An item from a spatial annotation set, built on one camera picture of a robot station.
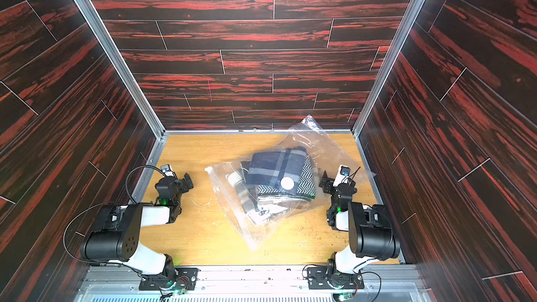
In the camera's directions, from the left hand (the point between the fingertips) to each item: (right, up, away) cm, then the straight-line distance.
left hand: (178, 176), depth 95 cm
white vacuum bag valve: (+49, -1, -13) cm, 50 cm away
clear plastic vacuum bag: (+44, -15, -8) cm, 47 cm away
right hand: (+74, +1, -3) cm, 74 cm away
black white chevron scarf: (+56, -4, -11) cm, 58 cm away
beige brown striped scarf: (+31, -8, -4) cm, 33 cm away
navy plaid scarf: (+41, +4, -7) cm, 42 cm away
